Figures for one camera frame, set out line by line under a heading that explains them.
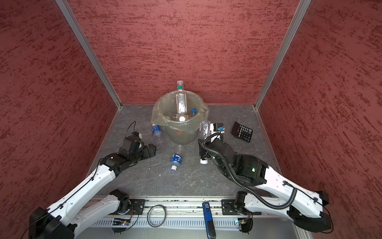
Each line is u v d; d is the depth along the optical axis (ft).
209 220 2.21
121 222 2.36
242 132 3.36
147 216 2.32
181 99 2.89
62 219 1.29
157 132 3.21
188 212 2.39
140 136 2.45
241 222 2.34
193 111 3.11
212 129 1.75
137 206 2.42
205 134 1.96
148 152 2.38
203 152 1.72
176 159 2.79
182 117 2.49
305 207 1.28
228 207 2.44
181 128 2.55
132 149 2.00
